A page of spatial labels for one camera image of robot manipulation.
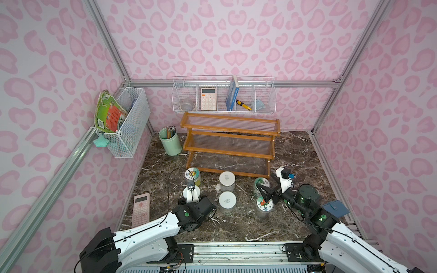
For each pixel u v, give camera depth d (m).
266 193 0.64
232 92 0.88
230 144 1.14
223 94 0.98
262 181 0.86
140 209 0.85
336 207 0.84
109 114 0.73
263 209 0.78
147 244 0.48
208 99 0.93
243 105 0.95
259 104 1.01
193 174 0.90
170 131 0.98
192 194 0.72
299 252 0.72
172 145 1.02
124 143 0.72
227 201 0.78
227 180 0.86
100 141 0.62
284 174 0.61
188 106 0.95
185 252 0.73
